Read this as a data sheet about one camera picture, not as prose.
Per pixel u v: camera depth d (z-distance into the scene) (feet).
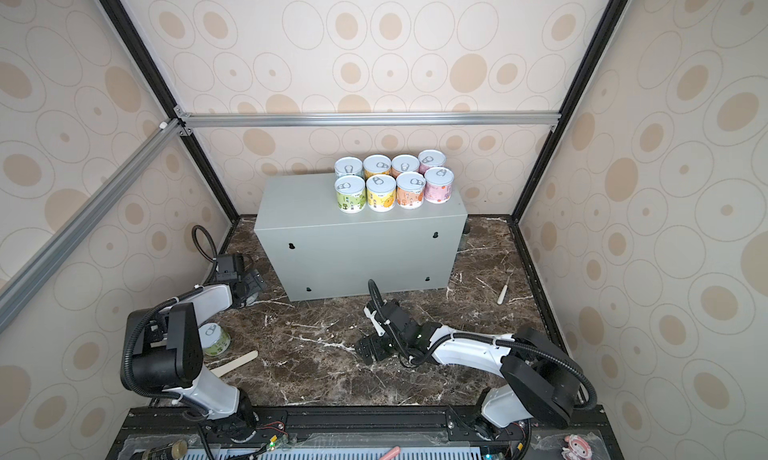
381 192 2.31
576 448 2.25
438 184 2.39
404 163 2.54
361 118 3.02
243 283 2.74
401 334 2.11
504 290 3.25
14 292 1.67
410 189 2.35
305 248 2.49
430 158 2.57
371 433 2.39
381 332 2.44
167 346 1.51
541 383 1.41
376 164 2.54
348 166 2.50
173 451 2.21
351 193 2.32
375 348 2.39
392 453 2.27
